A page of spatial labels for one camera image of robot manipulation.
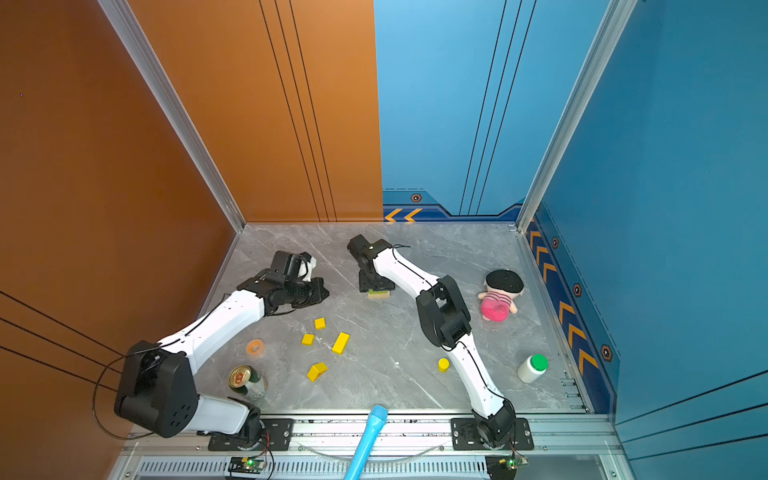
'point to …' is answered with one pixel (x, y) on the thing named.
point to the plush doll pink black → (502, 288)
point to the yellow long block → (341, 343)
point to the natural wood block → (379, 296)
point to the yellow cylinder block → (443, 365)
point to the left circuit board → (250, 465)
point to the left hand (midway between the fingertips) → (330, 289)
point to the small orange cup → (256, 348)
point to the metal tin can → (247, 380)
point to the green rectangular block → (377, 292)
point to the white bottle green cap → (533, 368)
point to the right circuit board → (505, 467)
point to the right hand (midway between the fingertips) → (373, 288)
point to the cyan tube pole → (377, 419)
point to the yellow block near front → (316, 371)
